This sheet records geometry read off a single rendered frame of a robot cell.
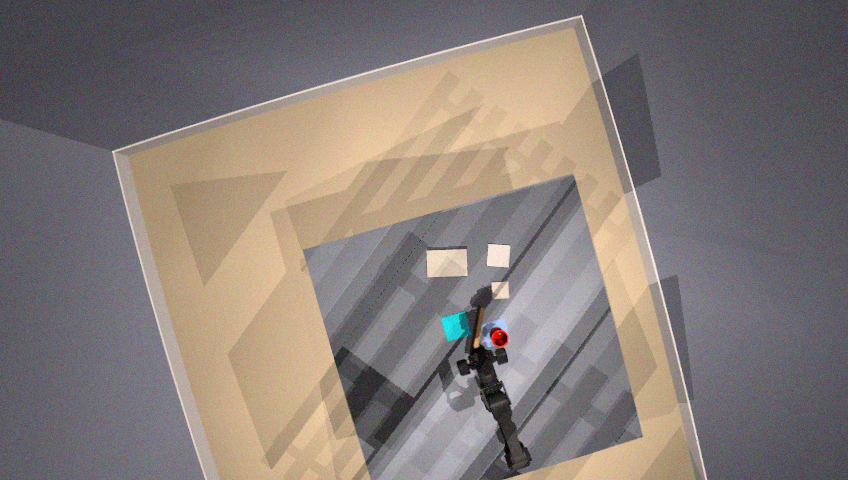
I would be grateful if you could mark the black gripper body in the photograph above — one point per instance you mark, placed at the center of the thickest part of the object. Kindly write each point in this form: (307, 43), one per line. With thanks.
(501, 358)

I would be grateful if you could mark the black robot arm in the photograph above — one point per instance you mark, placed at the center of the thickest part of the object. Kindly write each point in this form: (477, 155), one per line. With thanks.
(517, 456)

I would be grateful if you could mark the tan flat bar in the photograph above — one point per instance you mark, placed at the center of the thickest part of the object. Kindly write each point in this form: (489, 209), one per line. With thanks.
(477, 327)

